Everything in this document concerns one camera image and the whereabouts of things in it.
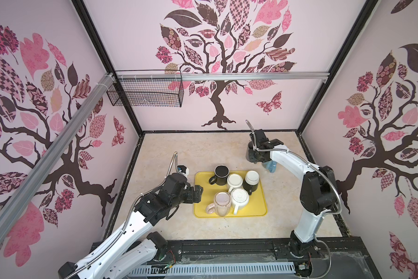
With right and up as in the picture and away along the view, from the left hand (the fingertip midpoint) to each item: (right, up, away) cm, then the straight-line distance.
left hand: (194, 192), depth 74 cm
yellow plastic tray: (+31, -11, +14) cm, 36 cm away
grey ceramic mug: (+27, +17, +10) cm, 33 cm away
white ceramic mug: (+21, -5, +7) cm, 23 cm away
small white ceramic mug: (+19, +2, +14) cm, 24 cm away
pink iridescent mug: (+12, -6, +2) cm, 14 cm away
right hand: (+32, +16, +20) cm, 41 cm away
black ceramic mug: (+13, +7, +14) cm, 20 cm away
